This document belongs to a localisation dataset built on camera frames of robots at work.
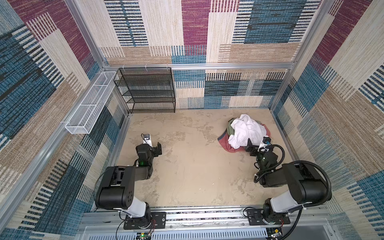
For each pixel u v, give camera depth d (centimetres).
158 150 87
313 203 48
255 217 73
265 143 75
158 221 73
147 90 109
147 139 81
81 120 70
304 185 45
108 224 76
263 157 70
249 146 82
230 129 98
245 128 94
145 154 72
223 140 101
